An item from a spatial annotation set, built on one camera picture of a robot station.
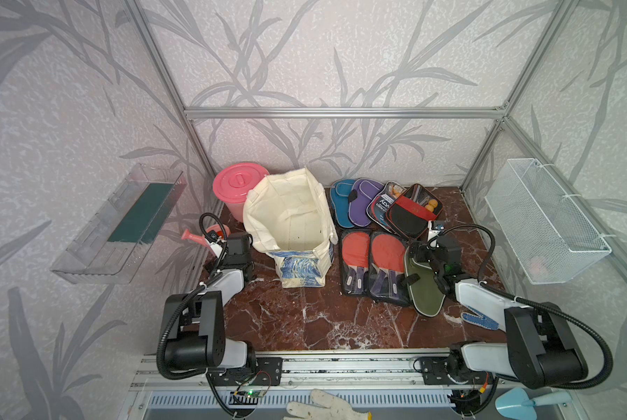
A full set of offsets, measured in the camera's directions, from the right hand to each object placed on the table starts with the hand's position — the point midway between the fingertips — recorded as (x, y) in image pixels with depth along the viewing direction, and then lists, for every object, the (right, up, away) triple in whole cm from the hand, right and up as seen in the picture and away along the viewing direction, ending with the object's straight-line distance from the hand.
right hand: (423, 237), depth 91 cm
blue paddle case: (-29, +18, +24) cm, 41 cm away
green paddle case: (-2, -18, -8) cm, 20 cm away
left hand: (-71, -5, -1) cm, 71 cm away
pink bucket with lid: (-70, +20, +6) cm, 73 cm away
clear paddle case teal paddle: (-14, +11, +17) cm, 24 cm away
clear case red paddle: (-24, -9, +3) cm, 26 cm away
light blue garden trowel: (+17, -42, -23) cm, 51 cm away
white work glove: (-34, -42, -23) cm, 59 cm away
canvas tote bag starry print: (-51, +6, +17) cm, 54 cm away
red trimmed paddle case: (0, +7, +16) cm, 18 cm away
